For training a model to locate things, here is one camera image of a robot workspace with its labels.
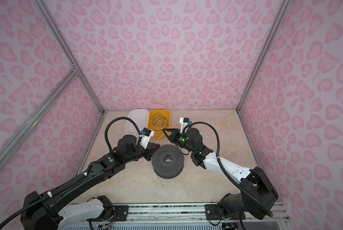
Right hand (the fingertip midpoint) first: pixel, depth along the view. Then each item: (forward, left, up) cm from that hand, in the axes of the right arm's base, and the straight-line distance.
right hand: (163, 129), depth 72 cm
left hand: (-5, +2, -6) cm, 8 cm away
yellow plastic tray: (-3, +2, +5) cm, 6 cm away
